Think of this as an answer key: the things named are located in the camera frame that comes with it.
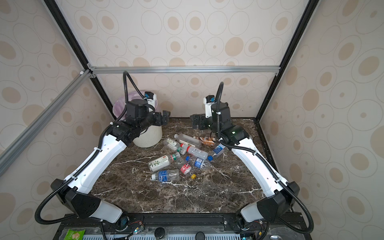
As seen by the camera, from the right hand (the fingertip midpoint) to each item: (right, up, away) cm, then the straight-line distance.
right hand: (200, 115), depth 72 cm
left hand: (-16, +3, -1) cm, 17 cm away
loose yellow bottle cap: (-3, -34, +14) cm, 37 cm away
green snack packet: (-58, -56, -3) cm, 81 cm away
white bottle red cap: (-3, -21, +23) cm, 31 cm away
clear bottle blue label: (-17, -33, +13) cm, 39 cm away
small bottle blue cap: (-1, -27, +18) cm, 32 cm away
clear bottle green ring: (-16, -17, +26) cm, 35 cm away
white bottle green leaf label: (-25, -27, +18) cm, 40 cm away
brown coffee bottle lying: (+6, -15, +28) cm, 33 cm away
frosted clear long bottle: (-7, -14, +32) cm, 35 cm away
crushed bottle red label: (-8, -30, +15) cm, 34 cm away
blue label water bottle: (+11, -21, +23) cm, 33 cm away
